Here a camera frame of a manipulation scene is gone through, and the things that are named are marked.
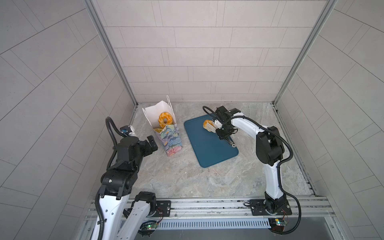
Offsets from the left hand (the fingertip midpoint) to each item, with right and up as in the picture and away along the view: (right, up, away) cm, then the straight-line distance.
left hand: (148, 137), depth 67 cm
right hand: (+37, -4, +28) cm, 46 cm away
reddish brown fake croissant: (+3, +3, +4) cm, 6 cm away
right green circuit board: (+59, -40, +1) cm, 72 cm away
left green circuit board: (+3, -38, -2) cm, 38 cm away
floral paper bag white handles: (+7, -2, +13) cm, 15 cm away
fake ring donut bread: (0, +7, +22) cm, 23 cm away
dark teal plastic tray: (+30, -11, +25) cm, 41 cm away
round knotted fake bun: (+27, +4, +32) cm, 42 cm away
